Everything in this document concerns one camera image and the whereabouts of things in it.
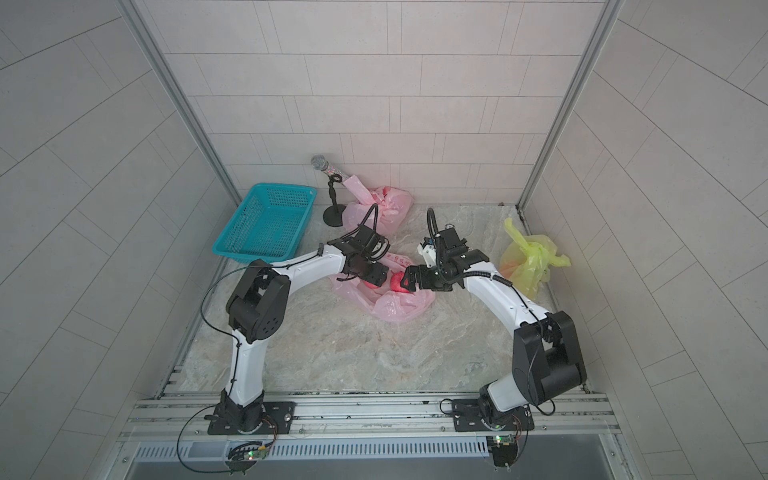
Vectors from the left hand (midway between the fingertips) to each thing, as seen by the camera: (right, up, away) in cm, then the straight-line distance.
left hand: (382, 271), depth 97 cm
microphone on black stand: (-19, +19, +14) cm, 31 cm away
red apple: (+5, -2, -8) cm, 10 cm away
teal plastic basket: (-42, +15, +12) cm, 47 cm away
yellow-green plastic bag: (+40, +5, -19) cm, 44 cm away
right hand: (+10, -1, -13) cm, 17 cm away
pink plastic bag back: (+3, +22, +7) cm, 24 cm away
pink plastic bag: (+2, -7, -15) cm, 17 cm away
